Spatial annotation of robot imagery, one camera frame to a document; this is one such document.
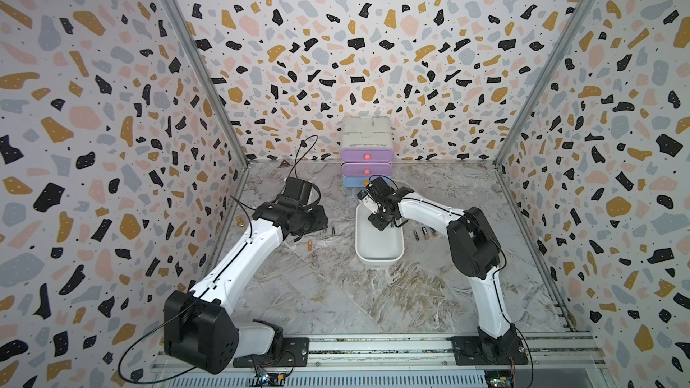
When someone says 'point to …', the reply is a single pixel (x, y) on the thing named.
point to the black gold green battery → (417, 238)
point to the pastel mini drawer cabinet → (367, 149)
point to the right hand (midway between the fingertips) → (378, 217)
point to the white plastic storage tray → (375, 246)
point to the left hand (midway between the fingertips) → (325, 219)
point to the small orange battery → (309, 245)
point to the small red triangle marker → (284, 164)
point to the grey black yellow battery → (333, 230)
